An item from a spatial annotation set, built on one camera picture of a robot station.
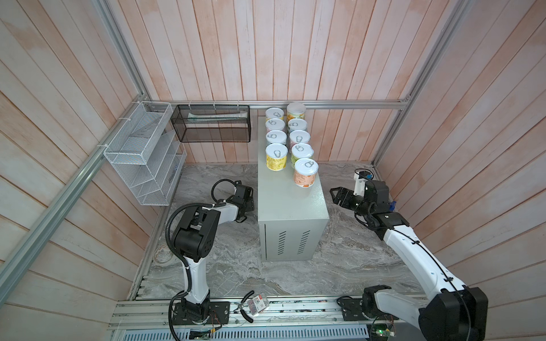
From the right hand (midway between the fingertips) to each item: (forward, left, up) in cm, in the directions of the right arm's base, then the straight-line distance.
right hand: (338, 191), depth 82 cm
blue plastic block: (+4, -29, -16) cm, 34 cm away
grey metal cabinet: (-20, +19, +13) cm, 31 cm away
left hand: (+6, +40, -20) cm, 45 cm away
